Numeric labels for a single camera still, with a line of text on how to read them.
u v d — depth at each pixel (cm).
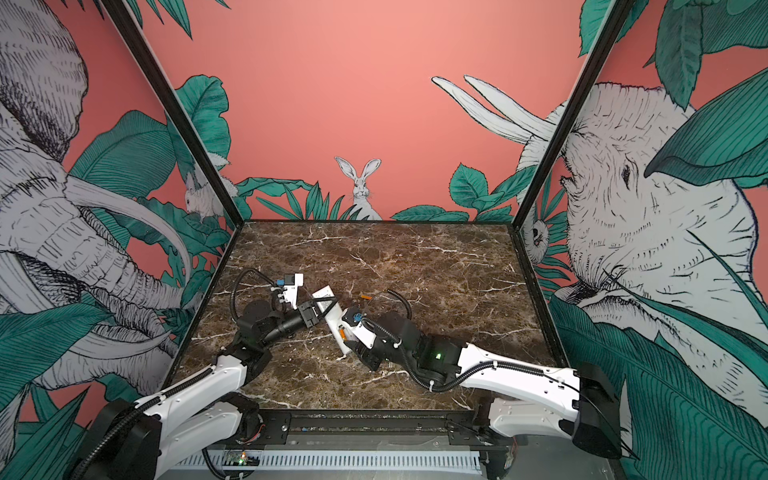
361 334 59
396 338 49
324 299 74
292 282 73
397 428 76
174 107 86
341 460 70
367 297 99
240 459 70
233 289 102
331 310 75
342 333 75
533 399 45
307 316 69
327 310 74
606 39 73
